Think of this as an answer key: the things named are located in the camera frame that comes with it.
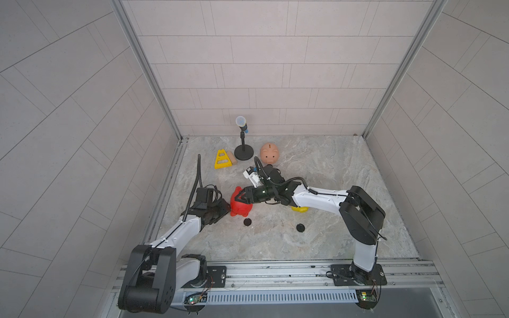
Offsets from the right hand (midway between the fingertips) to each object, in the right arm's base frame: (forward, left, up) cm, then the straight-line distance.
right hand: (239, 200), depth 79 cm
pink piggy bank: (+27, -14, -3) cm, 30 cm away
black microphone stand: (+34, 0, -9) cm, 35 cm away
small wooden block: (+29, +5, -9) cm, 31 cm away
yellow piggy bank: (-3, -26, -7) cm, 27 cm away
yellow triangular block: (+30, +11, -10) cm, 33 cm away
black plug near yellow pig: (-8, -25, -12) cm, 29 cm away
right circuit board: (-33, -44, -14) cm, 57 cm away
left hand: (+3, +5, -10) cm, 12 cm away
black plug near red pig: (-5, -2, -12) cm, 13 cm away
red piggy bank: (-2, 0, -4) cm, 4 cm away
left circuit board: (-30, +14, -6) cm, 34 cm away
